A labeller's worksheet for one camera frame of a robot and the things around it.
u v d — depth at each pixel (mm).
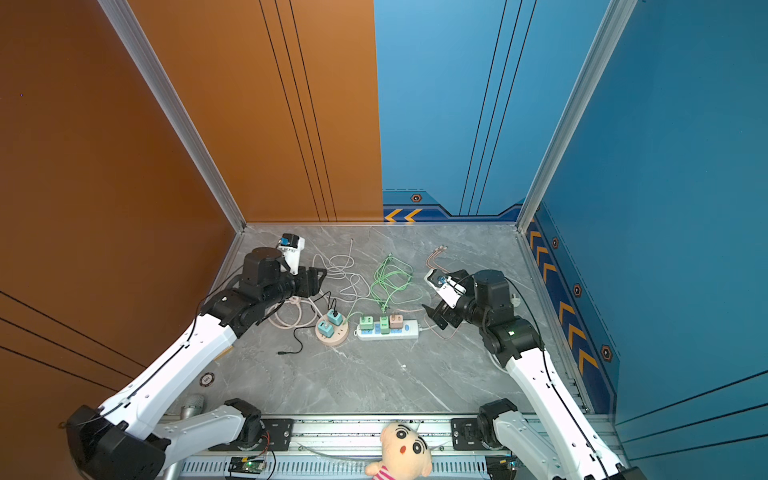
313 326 902
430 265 1077
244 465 710
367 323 856
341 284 1020
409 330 891
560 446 396
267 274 572
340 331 891
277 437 738
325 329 843
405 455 643
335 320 870
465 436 725
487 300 548
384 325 849
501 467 701
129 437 382
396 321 858
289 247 656
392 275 1048
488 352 528
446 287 610
